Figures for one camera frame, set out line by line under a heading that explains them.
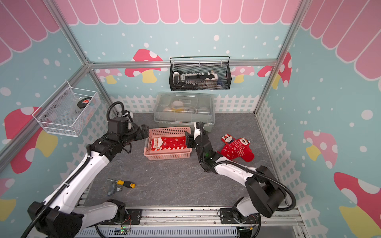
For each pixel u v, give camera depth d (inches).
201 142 26.4
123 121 22.3
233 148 38.1
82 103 30.4
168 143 39.0
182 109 39.2
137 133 26.4
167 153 36.8
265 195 16.8
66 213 16.0
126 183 32.8
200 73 36.1
